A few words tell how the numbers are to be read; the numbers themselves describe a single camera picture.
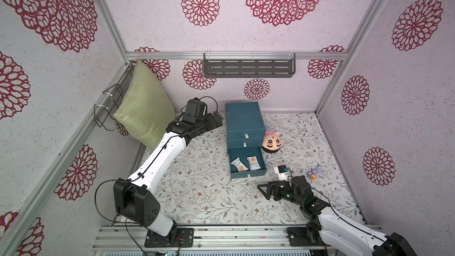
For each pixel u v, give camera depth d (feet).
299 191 2.14
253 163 3.08
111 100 2.59
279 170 2.50
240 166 3.04
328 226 1.84
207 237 2.46
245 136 2.80
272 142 3.13
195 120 1.93
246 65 3.10
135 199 1.34
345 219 1.74
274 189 2.40
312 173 2.94
